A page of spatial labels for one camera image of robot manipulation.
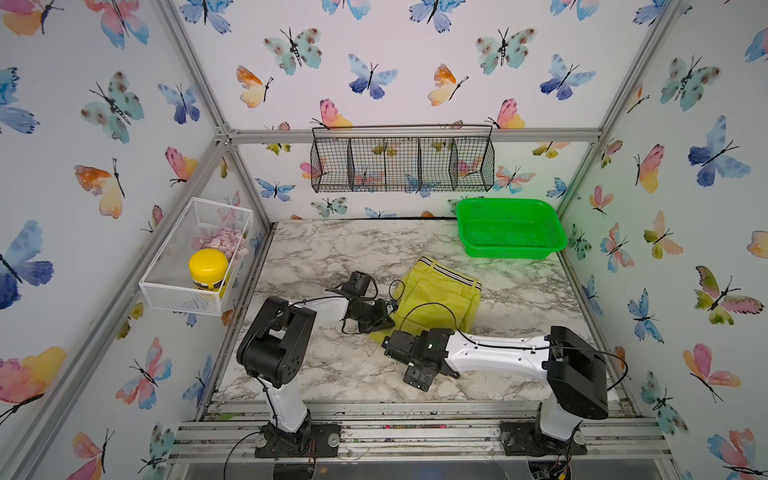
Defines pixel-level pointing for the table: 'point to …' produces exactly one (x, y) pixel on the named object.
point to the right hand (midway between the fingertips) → (424, 355)
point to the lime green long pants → (434, 296)
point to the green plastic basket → (510, 228)
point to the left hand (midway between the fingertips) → (397, 323)
